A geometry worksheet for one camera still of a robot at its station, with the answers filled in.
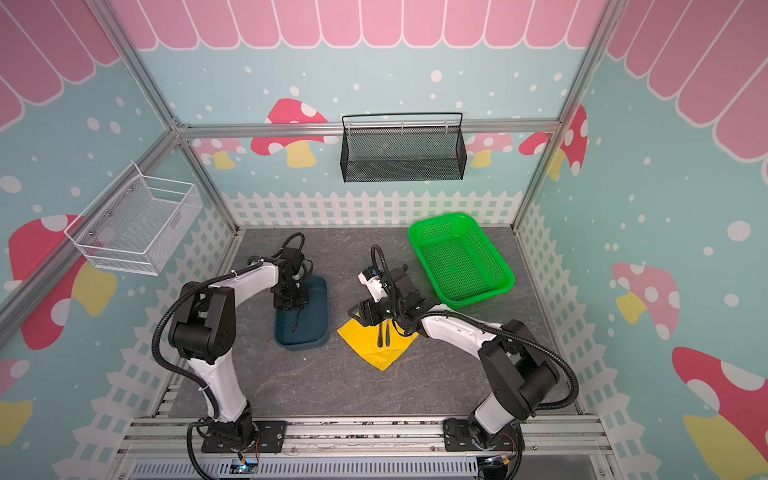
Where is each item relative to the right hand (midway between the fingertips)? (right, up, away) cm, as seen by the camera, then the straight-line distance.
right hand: (355, 308), depth 83 cm
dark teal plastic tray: (-15, -8, +12) cm, 21 cm away
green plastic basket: (+36, +12, +26) cm, 46 cm away
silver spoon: (-21, -6, +12) cm, 25 cm away
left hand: (-20, -3, +13) cm, 24 cm away
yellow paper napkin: (+2, -11, +7) cm, 13 cm away
